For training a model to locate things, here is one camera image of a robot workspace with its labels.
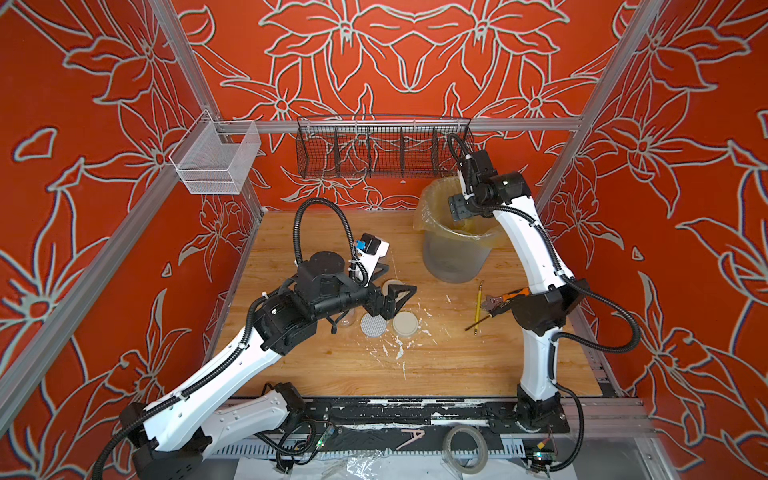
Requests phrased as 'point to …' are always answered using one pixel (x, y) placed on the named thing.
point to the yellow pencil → (478, 308)
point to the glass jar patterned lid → (348, 319)
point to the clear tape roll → (482, 448)
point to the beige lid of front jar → (405, 323)
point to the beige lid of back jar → (390, 282)
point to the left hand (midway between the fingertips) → (401, 275)
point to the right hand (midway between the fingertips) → (471, 200)
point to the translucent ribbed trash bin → (454, 259)
